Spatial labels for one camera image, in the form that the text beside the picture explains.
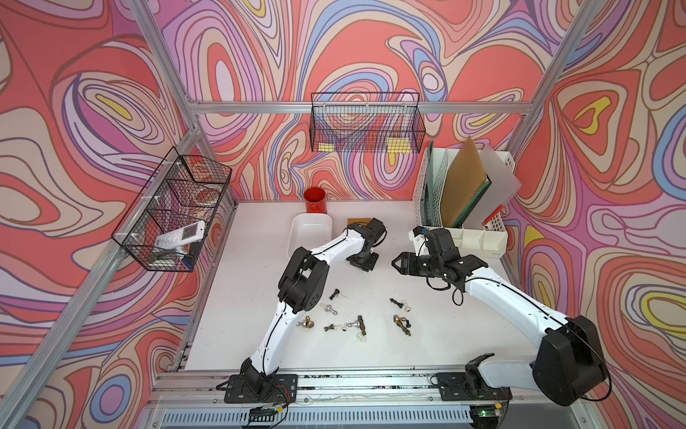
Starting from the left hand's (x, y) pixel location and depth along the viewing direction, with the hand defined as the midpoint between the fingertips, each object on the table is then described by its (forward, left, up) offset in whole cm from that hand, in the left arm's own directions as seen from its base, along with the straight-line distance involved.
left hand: (367, 267), depth 99 cm
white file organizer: (+9, -48, +5) cm, 49 cm away
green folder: (+16, -21, +22) cm, 35 cm away
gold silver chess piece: (-22, +20, +1) cm, 30 cm away
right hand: (-9, -9, +13) cm, 18 cm away
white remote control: (-10, +54, +31) cm, 63 cm away
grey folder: (+13, -43, +29) cm, 54 cm away
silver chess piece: (-17, +14, +1) cm, 22 cm away
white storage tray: (+15, +23, +2) cm, 27 cm away
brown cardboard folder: (+27, -38, +20) cm, 51 cm away
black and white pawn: (-15, -11, +1) cm, 19 cm away
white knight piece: (-26, +3, 0) cm, 26 cm away
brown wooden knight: (-22, +3, +1) cm, 22 cm away
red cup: (+25, +21, +10) cm, 34 cm away
